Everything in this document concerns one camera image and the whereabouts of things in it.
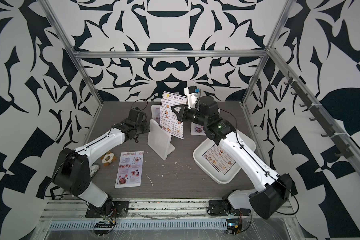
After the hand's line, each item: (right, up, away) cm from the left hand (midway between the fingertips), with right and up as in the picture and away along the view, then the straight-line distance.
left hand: (145, 123), depth 90 cm
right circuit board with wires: (+46, -48, -19) cm, 69 cm away
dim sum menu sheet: (+15, +2, -21) cm, 26 cm away
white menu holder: (+7, -12, +6) cm, 15 cm away
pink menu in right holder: (+31, -5, +9) cm, 33 cm away
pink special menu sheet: (-9, -27, -3) cm, 29 cm away
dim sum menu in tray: (+45, -21, +1) cm, 49 cm away
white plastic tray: (+37, -26, -4) cm, 45 cm away
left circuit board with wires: (-15, -48, -18) cm, 54 cm away
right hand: (+17, +8, -24) cm, 30 cm away
